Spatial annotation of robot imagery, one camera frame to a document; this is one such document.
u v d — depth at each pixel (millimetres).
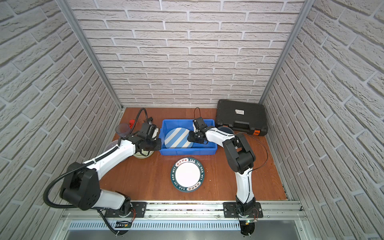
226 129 1003
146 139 665
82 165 444
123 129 950
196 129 808
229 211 738
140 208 742
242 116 1059
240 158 531
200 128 788
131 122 1095
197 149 877
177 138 999
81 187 419
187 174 834
